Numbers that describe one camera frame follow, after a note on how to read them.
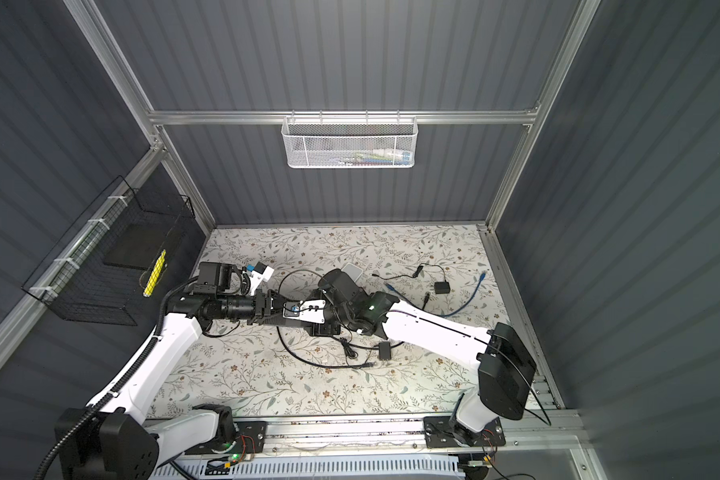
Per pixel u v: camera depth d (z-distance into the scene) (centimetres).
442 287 102
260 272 72
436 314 50
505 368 42
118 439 38
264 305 67
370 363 85
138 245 76
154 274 71
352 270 108
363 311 56
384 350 86
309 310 63
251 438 72
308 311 63
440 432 72
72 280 64
